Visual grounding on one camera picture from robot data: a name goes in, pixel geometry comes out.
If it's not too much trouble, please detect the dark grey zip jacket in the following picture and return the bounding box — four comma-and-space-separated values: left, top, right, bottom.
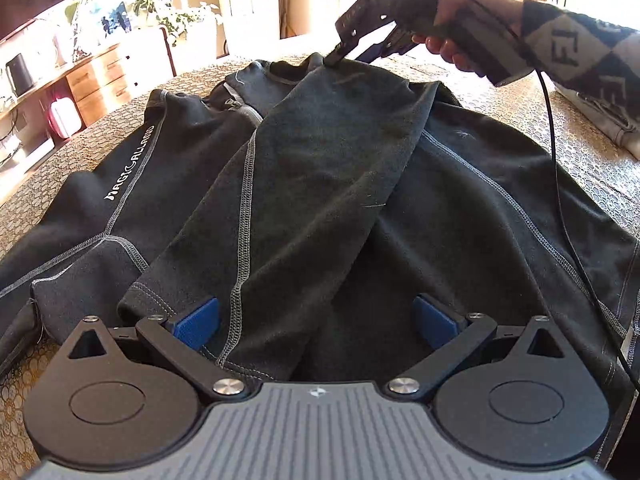
0, 52, 640, 470

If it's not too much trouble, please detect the patterned sleeve right forearm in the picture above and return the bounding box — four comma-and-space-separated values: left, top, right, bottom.
521, 0, 639, 122

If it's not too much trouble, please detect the person's right hand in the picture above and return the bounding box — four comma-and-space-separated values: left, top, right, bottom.
412, 0, 530, 86

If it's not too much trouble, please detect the yellow lace tablecloth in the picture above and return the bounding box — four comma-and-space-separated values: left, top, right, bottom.
1, 49, 639, 479

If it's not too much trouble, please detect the green potted plant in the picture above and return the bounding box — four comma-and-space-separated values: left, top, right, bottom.
96, 0, 222, 47

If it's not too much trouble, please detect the pink white small appliance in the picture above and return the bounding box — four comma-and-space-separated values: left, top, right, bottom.
48, 96, 82, 140

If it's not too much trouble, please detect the wooden sideboard with drawers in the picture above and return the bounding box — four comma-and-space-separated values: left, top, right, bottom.
1, 21, 176, 170

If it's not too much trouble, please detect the black speaker on sideboard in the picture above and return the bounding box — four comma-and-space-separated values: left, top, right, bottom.
6, 53, 35, 98

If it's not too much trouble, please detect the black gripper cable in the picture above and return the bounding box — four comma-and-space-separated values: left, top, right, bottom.
459, 0, 640, 386

